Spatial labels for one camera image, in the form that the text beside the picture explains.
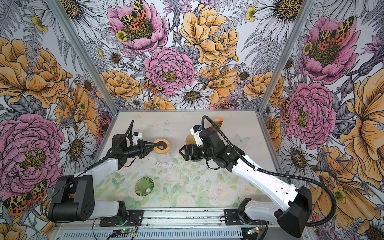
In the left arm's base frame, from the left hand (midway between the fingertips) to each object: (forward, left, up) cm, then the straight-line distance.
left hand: (157, 148), depth 85 cm
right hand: (-10, -18, +10) cm, 22 cm away
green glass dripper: (-17, +6, -10) cm, 21 cm away
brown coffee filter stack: (+22, -37, -3) cm, 43 cm away
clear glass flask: (+2, -2, -15) cm, 15 cm away
